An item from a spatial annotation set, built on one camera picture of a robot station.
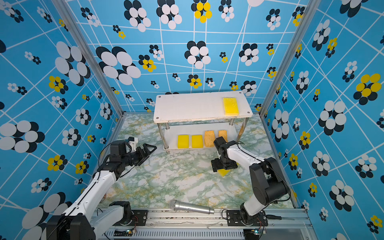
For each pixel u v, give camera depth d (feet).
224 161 2.47
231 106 2.43
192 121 3.79
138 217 2.40
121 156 2.09
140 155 2.35
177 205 2.45
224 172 2.92
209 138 3.08
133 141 2.51
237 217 2.41
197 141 3.10
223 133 3.16
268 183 1.46
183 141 3.07
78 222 1.29
